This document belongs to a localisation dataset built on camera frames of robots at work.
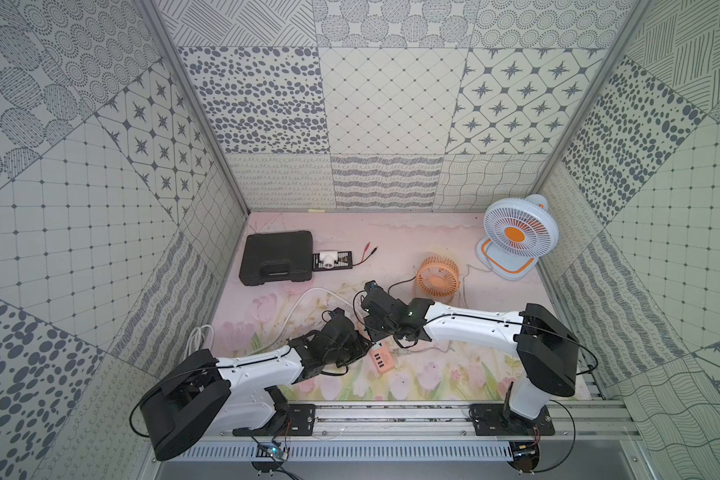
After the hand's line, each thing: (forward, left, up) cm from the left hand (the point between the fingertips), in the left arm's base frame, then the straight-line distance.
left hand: (374, 338), depth 83 cm
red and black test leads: (+34, +4, -4) cm, 34 cm away
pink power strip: (-4, -2, -3) cm, 5 cm away
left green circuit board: (-26, +24, -5) cm, 36 cm away
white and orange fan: (+27, -42, +17) cm, 53 cm away
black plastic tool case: (+26, +35, +3) cm, 44 cm away
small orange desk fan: (+18, -20, +5) cm, 27 cm away
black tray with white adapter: (+27, +15, 0) cm, 31 cm away
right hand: (+3, 0, +1) cm, 4 cm away
